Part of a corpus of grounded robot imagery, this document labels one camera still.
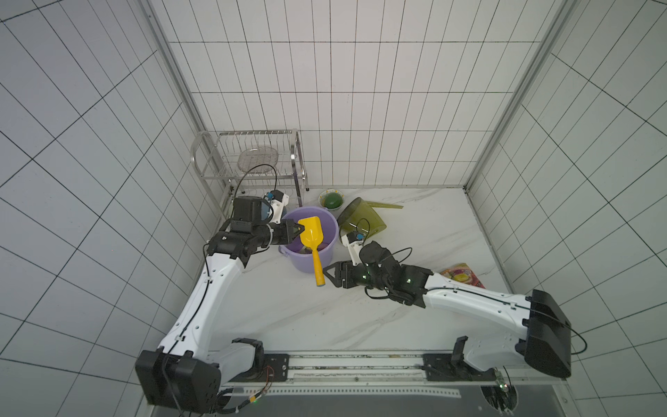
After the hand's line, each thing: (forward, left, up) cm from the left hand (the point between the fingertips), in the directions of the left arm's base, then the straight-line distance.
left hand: (300, 233), depth 74 cm
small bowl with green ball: (+32, -8, -20) cm, 39 cm away
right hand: (-11, -6, -5) cm, 14 cm away
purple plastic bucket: (-2, +1, -8) cm, 8 cm away
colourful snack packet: (-2, -55, -21) cm, 59 cm away
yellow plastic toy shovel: (0, -4, -1) cm, 4 cm away
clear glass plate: (+32, +19, +3) cm, 37 cm away
